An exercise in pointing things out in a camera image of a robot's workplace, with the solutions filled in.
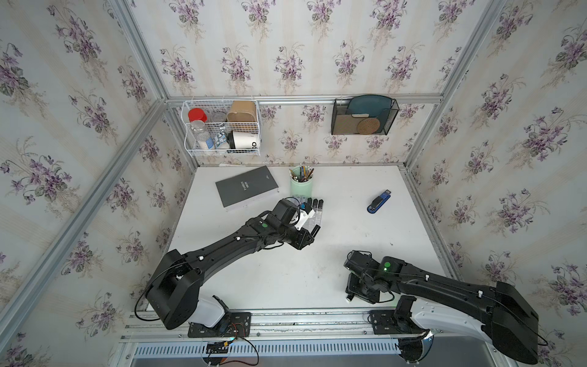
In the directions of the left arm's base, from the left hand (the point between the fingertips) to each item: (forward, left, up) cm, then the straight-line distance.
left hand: (315, 243), depth 78 cm
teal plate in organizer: (+52, -28, +22) cm, 63 cm away
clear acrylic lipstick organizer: (+16, -3, -9) cm, 18 cm away
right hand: (-14, -13, -11) cm, 22 cm away
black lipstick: (+21, 0, -5) cm, 21 cm away
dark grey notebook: (+35, +30, -10) cm, 47 cm away
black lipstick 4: (+4, 0, +2) cm, 4 cm away
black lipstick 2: (+20, -2, -5) cm, 21 cm away
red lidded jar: (+47, +47, +20) cm, 70 cm away
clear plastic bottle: (+39, +45, +16) cm, 61 cm away
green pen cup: (+26, +4, +3) cm, 27 cm away
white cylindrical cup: (+40, +29, +13) cm, 51 cm away
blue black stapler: (+24, -31, -8) cm, 40 cm away
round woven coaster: (+47, -25, +15) cm, 56 cm away
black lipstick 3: (+20, -4, -6) cm, 21 cm away
